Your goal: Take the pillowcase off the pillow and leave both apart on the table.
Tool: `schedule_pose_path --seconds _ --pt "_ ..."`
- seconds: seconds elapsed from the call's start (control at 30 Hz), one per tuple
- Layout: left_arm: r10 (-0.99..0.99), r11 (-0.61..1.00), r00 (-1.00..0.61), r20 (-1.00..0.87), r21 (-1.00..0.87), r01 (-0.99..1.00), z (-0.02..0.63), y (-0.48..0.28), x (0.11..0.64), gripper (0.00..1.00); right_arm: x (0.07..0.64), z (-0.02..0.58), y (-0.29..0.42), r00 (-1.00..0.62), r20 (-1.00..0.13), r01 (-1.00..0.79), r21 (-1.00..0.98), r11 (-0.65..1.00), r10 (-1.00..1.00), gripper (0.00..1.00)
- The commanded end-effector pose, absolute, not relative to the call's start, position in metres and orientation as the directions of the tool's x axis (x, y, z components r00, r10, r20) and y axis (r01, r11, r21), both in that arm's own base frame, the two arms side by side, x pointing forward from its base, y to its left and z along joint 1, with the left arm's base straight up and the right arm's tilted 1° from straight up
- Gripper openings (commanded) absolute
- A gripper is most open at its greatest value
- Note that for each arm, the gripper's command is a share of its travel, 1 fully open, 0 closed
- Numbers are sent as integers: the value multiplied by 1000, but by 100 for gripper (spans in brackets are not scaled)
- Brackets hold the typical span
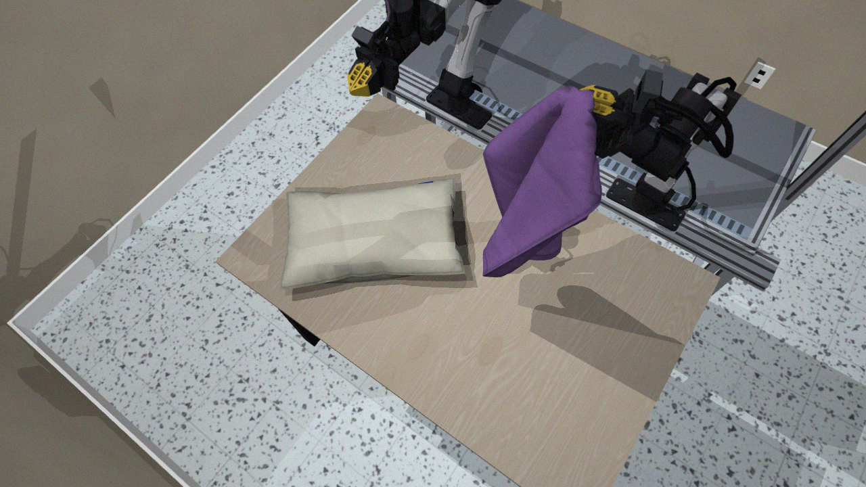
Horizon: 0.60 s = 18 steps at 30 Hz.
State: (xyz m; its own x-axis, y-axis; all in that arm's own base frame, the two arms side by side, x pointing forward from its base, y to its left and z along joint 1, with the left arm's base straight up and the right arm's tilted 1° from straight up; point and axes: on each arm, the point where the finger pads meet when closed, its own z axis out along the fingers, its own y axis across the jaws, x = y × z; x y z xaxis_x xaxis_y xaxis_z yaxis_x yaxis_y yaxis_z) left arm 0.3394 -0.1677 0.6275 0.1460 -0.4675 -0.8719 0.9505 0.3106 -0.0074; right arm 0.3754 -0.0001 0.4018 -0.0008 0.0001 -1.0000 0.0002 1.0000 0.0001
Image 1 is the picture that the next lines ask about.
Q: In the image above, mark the grey metal post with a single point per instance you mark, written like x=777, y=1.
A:
x=846, y=141

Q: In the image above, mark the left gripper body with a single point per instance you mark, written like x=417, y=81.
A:
x=618, y=127

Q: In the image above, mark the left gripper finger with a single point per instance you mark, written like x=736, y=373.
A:
x=601, y=96
x=602, y=109

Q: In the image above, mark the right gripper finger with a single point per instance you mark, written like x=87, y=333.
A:
x=355, y=74
x=360, y=88

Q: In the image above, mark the purple cloth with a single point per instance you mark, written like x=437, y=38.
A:
x=545, y=176

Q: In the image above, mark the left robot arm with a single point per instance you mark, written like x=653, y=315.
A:
x=674, y=141

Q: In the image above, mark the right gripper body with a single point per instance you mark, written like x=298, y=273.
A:
x=388, y=73

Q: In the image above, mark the cream pillow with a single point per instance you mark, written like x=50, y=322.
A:
x=372, y=235

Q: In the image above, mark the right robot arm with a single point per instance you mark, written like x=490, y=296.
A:
x=425, y=21

